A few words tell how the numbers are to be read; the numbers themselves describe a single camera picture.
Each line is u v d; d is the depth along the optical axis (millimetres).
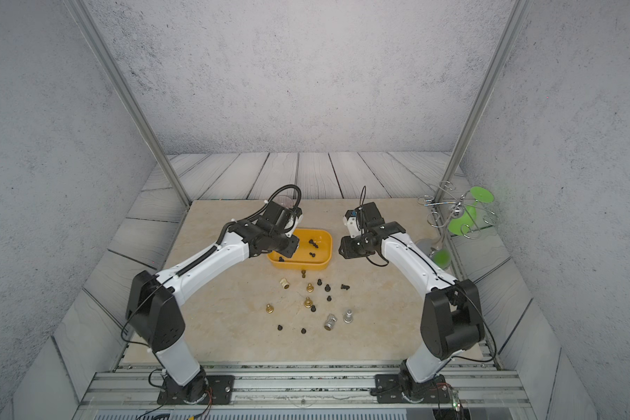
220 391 729
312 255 1018
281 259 990
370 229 682
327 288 934
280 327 847
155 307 446
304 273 981
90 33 729
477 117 912
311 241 1046
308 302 885
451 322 441
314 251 1022
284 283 934
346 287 936
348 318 843
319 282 939
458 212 803
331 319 863
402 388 658
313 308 885
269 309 874
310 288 930
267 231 639
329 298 910
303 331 845
